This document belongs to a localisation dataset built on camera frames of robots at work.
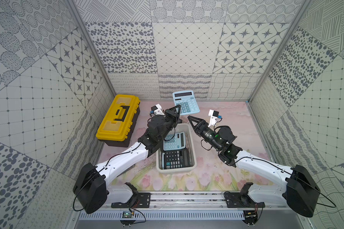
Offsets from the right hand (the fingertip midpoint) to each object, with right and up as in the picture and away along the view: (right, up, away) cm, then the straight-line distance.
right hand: (187, 119), depth 70 cm
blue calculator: (-7, -15, +20) cm, 26 cm away
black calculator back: (-6, -24, +12) cm, 27 cm away
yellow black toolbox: (-41, -5, +14) cm, 43 cm away
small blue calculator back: (0, +10, +4) cm, 10 cm away
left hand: (-3, +9, -1) cm, 9 cm away
